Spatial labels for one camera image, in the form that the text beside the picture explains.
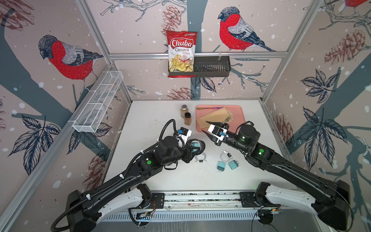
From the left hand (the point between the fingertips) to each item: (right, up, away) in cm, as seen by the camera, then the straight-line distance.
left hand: (200, 146), depth 67 cm
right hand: (+3, +11, -2) cm, 12 cm away
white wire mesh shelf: (-55, +13, +4) cm, 57 cm away
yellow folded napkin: (+19, +13, +44) cm, 50 cm away
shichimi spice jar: (-9, +17, +36) cm, 41 cm away
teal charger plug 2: (+14, -16, +16) cm, 27 cm away
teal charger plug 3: (+21, -15, +17) cm, 31 cm away
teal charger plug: (-2, +1, 0) cm, 2 cm away
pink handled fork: (+25, +11, +40) cm, 48 cm away
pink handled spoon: (+5, +19, +47) cm, 51 cm away
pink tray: (+34, +16, +46) cm, 60 cm away
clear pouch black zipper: (0, -2, 0) cm, 2 cm away
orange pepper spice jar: (-6, +11, +33) cm, 35 cm away
